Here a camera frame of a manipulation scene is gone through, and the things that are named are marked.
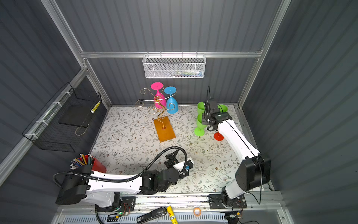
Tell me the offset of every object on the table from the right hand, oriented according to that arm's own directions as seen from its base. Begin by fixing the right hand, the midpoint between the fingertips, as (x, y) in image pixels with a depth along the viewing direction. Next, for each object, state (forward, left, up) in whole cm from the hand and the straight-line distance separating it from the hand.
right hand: (211, 117), depth 84 cm
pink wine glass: (+5, +31, +9) cm, 32 cm away
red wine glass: (-1, -8, -21) cm, 22 cm away
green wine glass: (0, +6, -15) cm, 16 cm away
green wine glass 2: (+15, +4, -8) cm, 18 cm away
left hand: (-26, +17, -4) cm, 31 cm away
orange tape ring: (-46, +8, -21) cm, 51 cm away
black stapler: (-47, +30, -17) cm, 58 cm away
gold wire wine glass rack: (+6, +32, -17) cm, 37 cm away
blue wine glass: (+11, +24, +1) cm, 27 cm away
